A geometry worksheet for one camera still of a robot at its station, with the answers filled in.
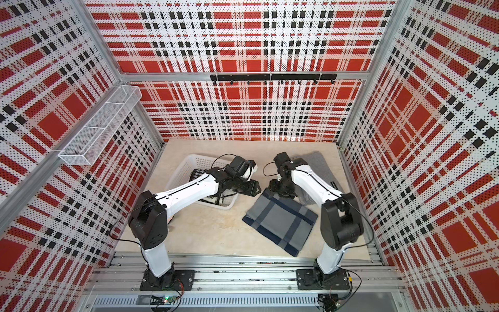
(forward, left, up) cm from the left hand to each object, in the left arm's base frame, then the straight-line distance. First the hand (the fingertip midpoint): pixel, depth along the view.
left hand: (258, 189), depth 85 cm
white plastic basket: (+15, +40, -4) cm, 43 cm away
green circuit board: (-40, +32, -11) cm, 52 cm away
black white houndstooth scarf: (+13, +32, -6) cm, 35 cm away
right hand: (-2, -10, -2) cm, 10 cm away
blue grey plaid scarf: (-10, -13, -14) cm, 21 cm away
